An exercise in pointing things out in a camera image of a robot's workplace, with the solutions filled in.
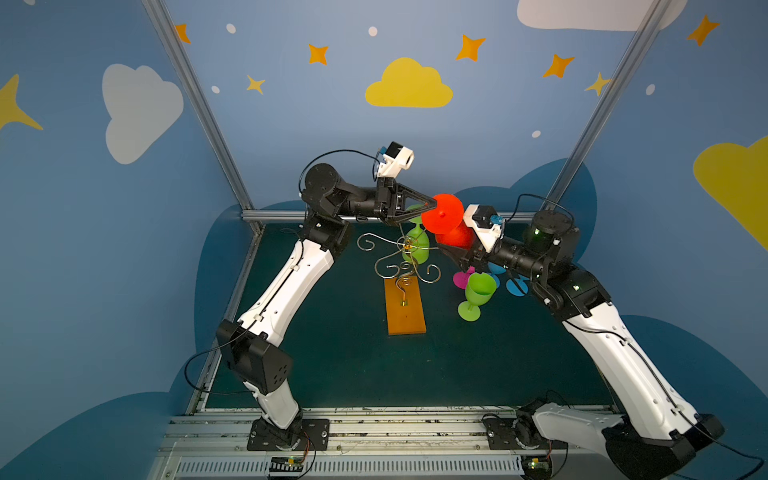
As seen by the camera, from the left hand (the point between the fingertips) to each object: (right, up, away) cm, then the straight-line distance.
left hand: (432, 204), depth 51 cm
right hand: (+7, -2, +10) cm, 13 cm away
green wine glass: (+20, -20, +39) cm, 48 cm away
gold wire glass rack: (-4, -11, +29) cm, 32 cm away
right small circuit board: (+29, -62, +22) cm, 72 cm away
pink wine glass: (+19, -17, +56) cm, 61 cm away
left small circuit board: (-33, -61, +22) cm, 73 cm away
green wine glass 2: (-1, -7, +23) cm, 24 cm away
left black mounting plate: (-26, -55, +24) cm, 66 cm away
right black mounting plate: (+21, -54, +24) cm, 63 cm away
